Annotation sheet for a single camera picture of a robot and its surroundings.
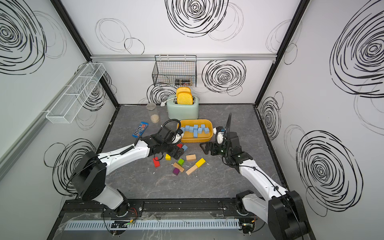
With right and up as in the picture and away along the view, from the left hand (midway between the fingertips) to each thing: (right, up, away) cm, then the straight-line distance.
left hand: (178, 148), depth 87 cm
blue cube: (+7, +10, +15) cm, 20 cm away
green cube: (+2, -8, 0) cm, 8 cm away
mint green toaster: (-3, +22, +19) cm, 30 cm away
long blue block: (+10, +8, +15) cm, 20 cm away
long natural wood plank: (+8, -12, 0) cm, 15 cm away
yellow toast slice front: (+3, +31, +10) cm, 33 cm away
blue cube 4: (+18, +9, +15) cm, 25 cm away
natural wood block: (+8, -7, +3) cm, 10 cm away
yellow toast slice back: (+2, +37, +12) cm, 39 cm away
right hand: (+16, +3, -5) cm, 17 cm away
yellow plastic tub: (+5, +5, +11) cm, 13 cm away
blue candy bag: (-29, +9, +18) cm, 35 cm away
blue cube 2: (+10, +12, +16) cm, 22 cm away
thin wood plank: (0, -11, 0) cm, 11 cm away
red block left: (-13, -9, +2) cm, 16 cm away
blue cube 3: (+15, +12, +18) cm, 27 cm away
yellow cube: (-5, -4, -6) cm, 9 cm away
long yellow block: (+13, -9, +2) cm, 16 cm away
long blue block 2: (+3, -1, +7) cm, 8 cm away
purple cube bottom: (-1, -13, -1) cm, 13 cm away
